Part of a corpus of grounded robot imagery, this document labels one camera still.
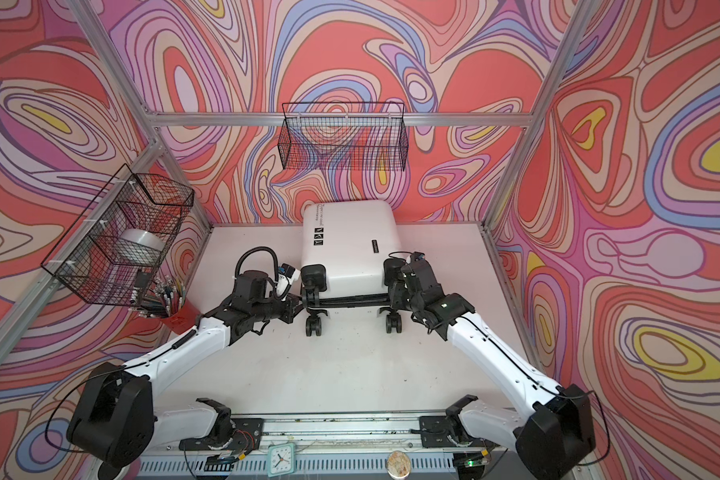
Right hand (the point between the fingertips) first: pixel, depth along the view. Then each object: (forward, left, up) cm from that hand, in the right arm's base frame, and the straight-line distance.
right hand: (398, 297), depth 81 cm
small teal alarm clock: (-35, +30, -13) cm, 48 cm away
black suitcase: (+8, +13, +7) cm, 17 cm away
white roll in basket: (+5, +63, +18) cm, 66 cm away
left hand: (+1, +25, -2) cm, 25 cm away
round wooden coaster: (-37, +3, -15) cm, 40 cm away
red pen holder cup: (0, +63, -7) cm, 63 cm away
